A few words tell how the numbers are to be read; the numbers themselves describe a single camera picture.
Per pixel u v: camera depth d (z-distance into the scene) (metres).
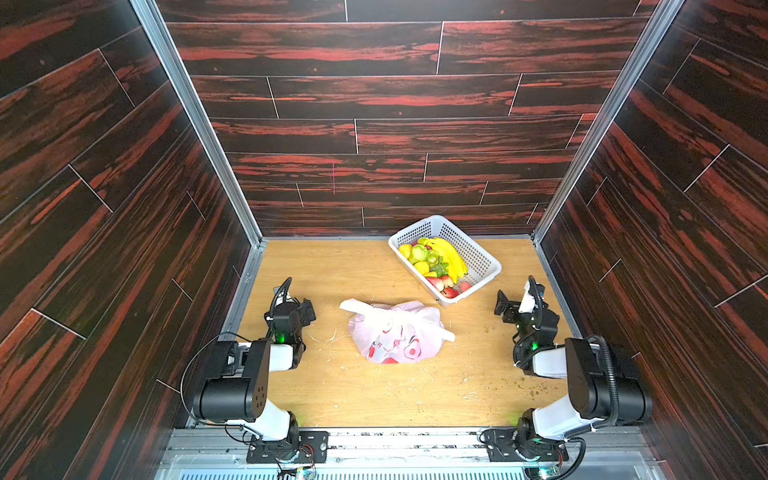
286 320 0.72
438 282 0.96
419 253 1.03
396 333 0.80
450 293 0.97
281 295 0.79
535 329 0.69
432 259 1.05
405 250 1.05
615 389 0.41
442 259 1.05
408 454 0.73
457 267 1.04
